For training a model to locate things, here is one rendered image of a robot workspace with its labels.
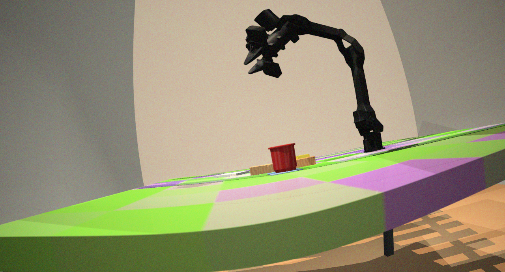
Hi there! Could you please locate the brown wooden plank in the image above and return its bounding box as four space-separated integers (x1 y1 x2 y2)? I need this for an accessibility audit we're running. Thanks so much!
249 156 316 175

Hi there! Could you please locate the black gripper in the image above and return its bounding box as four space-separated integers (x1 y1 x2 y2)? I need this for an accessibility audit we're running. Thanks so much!
244 25 286 78

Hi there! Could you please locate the translucent red cup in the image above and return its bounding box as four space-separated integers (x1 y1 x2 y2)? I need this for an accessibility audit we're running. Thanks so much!
268 143 297 173

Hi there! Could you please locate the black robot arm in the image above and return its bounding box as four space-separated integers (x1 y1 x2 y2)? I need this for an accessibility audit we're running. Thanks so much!
254 9 385 153

